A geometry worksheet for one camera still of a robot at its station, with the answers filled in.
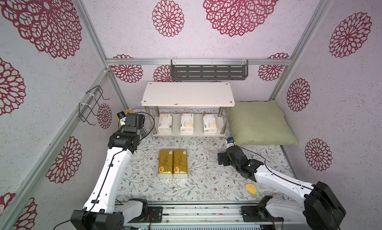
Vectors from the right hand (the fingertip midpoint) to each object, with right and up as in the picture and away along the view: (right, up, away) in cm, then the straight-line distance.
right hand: (223, 151), depth 86 cm
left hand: (-47, +12, -12) cm, 50 cm away
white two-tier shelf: (-21, +28, +35) cm, 50 cm away
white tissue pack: (-36, +16, +12) cm, 41 cm away
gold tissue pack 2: (-25, -6, -2) cm, 26 cm away
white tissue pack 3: (-7, +16, +11) cm, 21 cm away
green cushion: (+26, +17, +11) cm, 33 cm away
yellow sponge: (+14, -19, -5) cm, 24 cm away
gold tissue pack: (-33, -6, -2) cm, 34 cm away
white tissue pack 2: (-22, +17, +11) cm, 30 cm away
